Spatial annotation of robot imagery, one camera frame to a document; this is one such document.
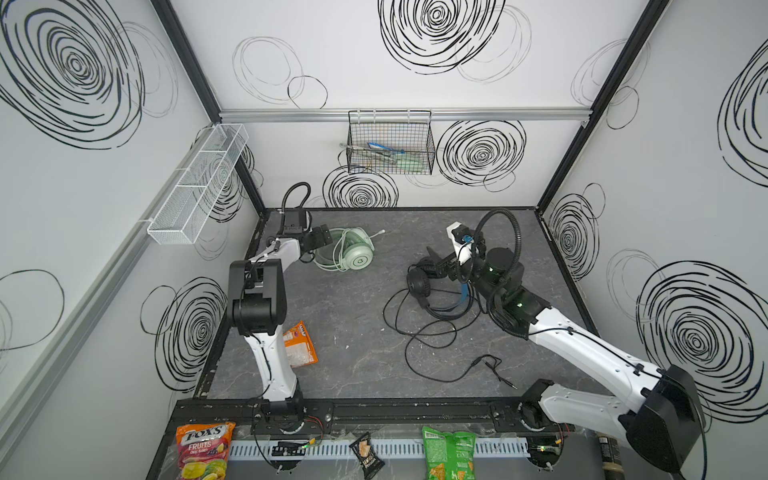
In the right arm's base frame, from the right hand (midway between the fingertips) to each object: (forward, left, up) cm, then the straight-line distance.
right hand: (442, 237), depth 73 cm
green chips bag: (-41, -1, -26) cm, 49 cm away
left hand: (+19, +38, -22) cm, 48 cm away
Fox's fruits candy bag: (-42, +55, -26) cm, 74 cm away
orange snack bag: (-18, +38, -27) cm, 50 cm away
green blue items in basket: (+26, +12, +5) cm, 29 cm away
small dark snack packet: (-40, +19, -28) cm, 53 cm away
